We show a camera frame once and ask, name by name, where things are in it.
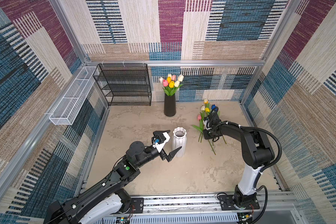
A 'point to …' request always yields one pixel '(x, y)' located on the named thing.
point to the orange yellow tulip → (168, 79)
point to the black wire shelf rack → (124, 84)
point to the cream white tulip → (180, 78)
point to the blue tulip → (213, 106)
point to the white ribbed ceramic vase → (179, 139)
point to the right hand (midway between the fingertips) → (207, 136)
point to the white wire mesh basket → (66, 112)
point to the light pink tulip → (173, 77)
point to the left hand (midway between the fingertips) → (174, 136)
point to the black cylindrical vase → (170, 105)
